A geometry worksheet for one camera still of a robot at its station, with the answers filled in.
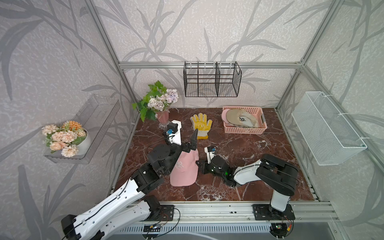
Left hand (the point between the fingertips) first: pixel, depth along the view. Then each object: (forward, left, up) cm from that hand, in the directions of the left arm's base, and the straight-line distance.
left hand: (188, 127), depth 63 cm
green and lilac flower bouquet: (+26, +19, -7) cm, 33 cm away
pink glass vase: (+27, +20, -24) cm, 41 cm away
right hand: (-1, -3, -31) cm, 31 cm away
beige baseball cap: (+32, -34, -29) cm, 55 cm away
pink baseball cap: (-7, +3, -31) cm, 32 cm away
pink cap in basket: (+31, -22, -28) cm, 47 cm away
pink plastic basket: (+40, -49, -32) cm, 71 cm away
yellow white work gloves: (+32, -5, -36) cm, 48 cm away
